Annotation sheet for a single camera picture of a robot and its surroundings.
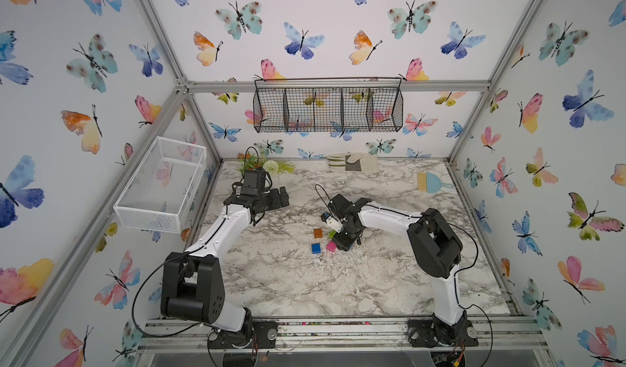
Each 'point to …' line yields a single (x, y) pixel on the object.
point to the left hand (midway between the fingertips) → (280, 195)
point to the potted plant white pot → (271, 167)
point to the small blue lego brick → (316, 248)
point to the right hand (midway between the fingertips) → (344, 239)
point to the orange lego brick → (318, 233)
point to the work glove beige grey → (354, 161)
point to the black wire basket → (298, 104)
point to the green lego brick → (332, 234)
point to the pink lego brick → (331, 246)
